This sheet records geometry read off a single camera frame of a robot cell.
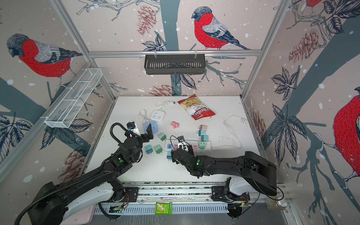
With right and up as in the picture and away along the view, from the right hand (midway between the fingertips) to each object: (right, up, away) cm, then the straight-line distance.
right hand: (175, 151), depth 83 cm
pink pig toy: (-2, +14, +18) cm, 23 cm away
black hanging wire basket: (-2, +60, +24) cm, 65 cm away
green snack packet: (-5, -24, -14) cm, 29 cm away
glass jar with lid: (+48, -20, -17) cm, 55 cm away
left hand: (-18, +16, -6) cm, 25 cm away
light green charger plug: (+16, +3, +3) cm, 17 cm away
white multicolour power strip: (-4, +1, +7) cm, 8 cm away
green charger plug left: (-12, -1, +7) cm, 14 cm away
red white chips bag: (+14, +26, +24) cm, 38 cm away
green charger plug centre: (-10, +6, +12) cm, 17 cm away
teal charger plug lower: (+19, +6, +11) cm, 22 cm away
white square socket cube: (-16, +20, +24) cm, 35 cm away
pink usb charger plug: (+19, +12, +16) cm, 27 cm away
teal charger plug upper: (+17, +9, +13) cm, 23 cm away
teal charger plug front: (-5, -4, +5) cm, 8 cm away
